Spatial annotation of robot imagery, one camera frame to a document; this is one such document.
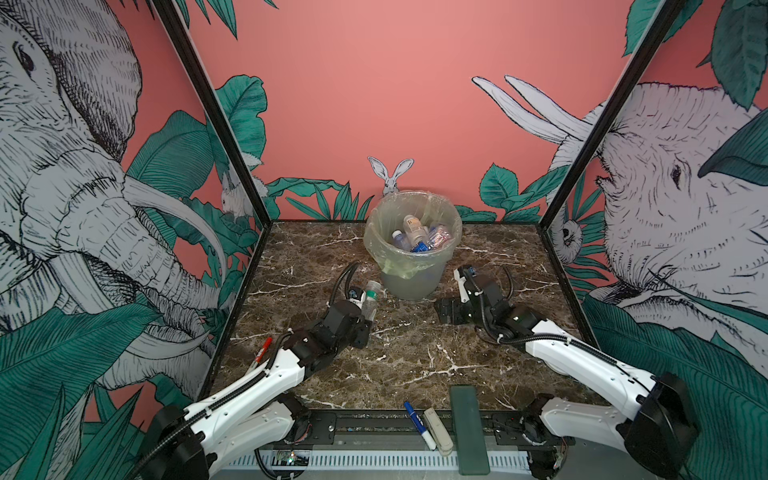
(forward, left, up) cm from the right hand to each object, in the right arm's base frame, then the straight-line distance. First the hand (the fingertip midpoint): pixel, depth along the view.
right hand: (443, 299), depth 80 cm
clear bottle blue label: (+12, +6, +8) cm, 16 cm away
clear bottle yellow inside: (+20, +7, +6) cm, 22 cm away
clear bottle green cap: (0, +21, -5) cm, 21 cm away
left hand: (-4, +22, -3) cm, 22 cm away
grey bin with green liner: (+5, +9, +3) cm, 11 cm away
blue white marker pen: (-28, +7, -14) cm, 32 cm away
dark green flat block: (-33, -5, -14) cm, 37 cm away
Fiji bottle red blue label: (+13, 0, +11) cm, 17 cm away
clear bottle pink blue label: (+22, +11, -1) cm, 25 cm away
